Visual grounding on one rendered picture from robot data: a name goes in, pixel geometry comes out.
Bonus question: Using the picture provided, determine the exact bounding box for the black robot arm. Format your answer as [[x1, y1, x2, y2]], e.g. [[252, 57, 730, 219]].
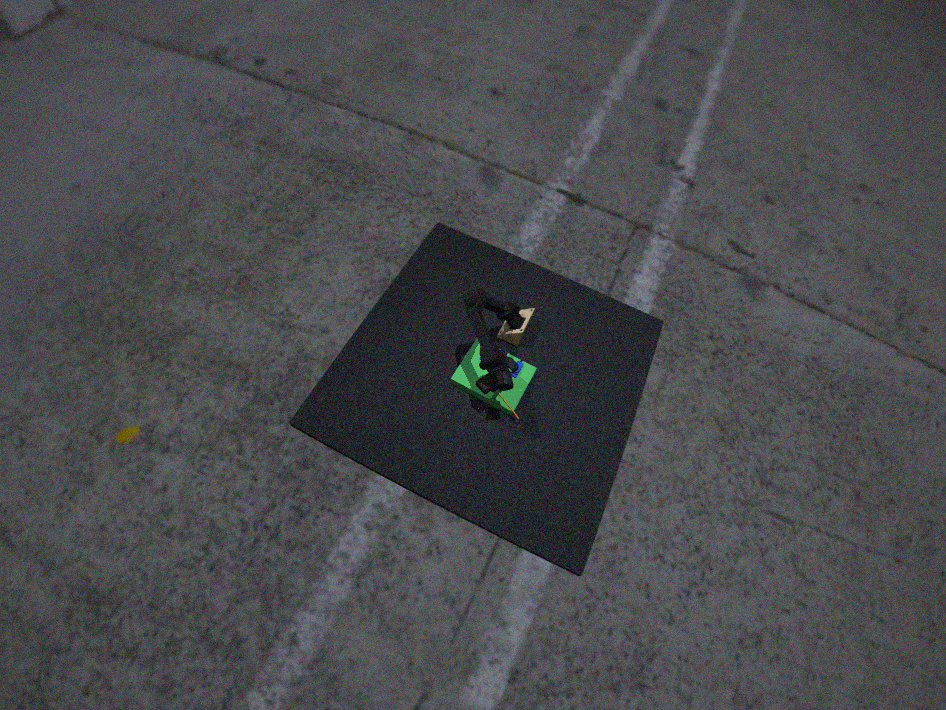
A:
[[464, 288, 526, 391]]

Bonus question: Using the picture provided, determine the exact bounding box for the green flat platform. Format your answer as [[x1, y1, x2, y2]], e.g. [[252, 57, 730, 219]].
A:
[[450, 338, 537, 416]]

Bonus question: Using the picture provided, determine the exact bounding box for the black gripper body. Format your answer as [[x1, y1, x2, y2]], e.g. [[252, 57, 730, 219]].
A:
[[476, 357, 519, 394]]

